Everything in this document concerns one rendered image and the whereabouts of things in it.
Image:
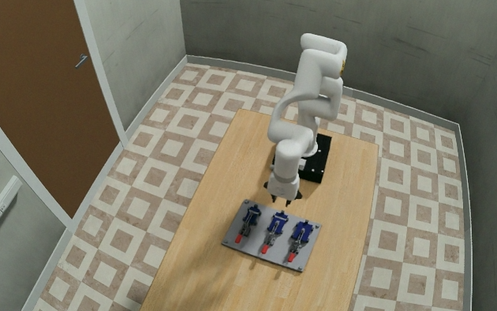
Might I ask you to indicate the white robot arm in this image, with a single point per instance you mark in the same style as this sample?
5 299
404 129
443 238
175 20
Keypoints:
315 66

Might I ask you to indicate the blue part with slot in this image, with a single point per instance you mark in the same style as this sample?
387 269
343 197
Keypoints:
282 219

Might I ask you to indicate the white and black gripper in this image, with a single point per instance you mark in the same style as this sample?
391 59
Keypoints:
287 191

